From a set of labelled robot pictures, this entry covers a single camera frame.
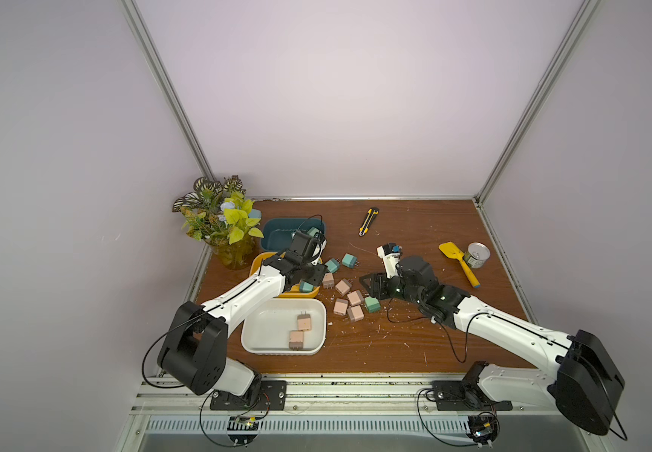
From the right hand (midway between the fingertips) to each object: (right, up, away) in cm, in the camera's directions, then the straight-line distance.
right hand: (365, 272), depth 78 cm
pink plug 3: (-11, -6, +15) cm, 20 cm away
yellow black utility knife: (+6, +18, +36) cm, 41 cm away
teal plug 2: (-9, -1, +19) cm, 22 cm away
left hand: (-13, 0, +10) cm, 16 cm away
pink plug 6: (-20, -20, +3) cm, 29 cm away
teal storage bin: (-32, +10, +29) cm, 44 cm away
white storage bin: (-25, -19, +8) cm, 32 cm away
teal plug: (-3, 0, +20) cm, 20 cm away
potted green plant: (-42, +17, +4) cm, 46 cm away
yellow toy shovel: (+35, +4, +23) cm, 42 cm away
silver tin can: (+42, +3, +19) cm, 46 cm away
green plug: (+3, -12, +9) cm, 15 cm away
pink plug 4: (-7, -13, +10) cm, 18 cm away
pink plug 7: (-18, -17, +7) cm, 26 cm away
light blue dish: (-43, +18, +40) cm, 61 cm away
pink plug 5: (-2, -14, +8) cm, 16 cm away
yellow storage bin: (-22, -9, +14) cm, 28 cm away
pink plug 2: (-2, -10, +12) cm, 16 cm away
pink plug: (-6, -7, +14) cm, 17 cm away
